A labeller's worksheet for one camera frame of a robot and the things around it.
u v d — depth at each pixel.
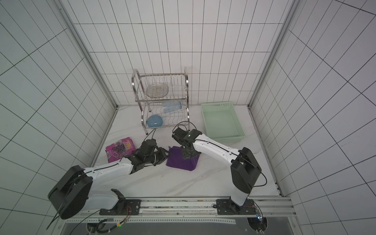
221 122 1.08
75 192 0.41
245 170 0.44
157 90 0.92
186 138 0.59
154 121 1.02
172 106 1.10
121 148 0.89
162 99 0.86
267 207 0.76
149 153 0.68
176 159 0.90
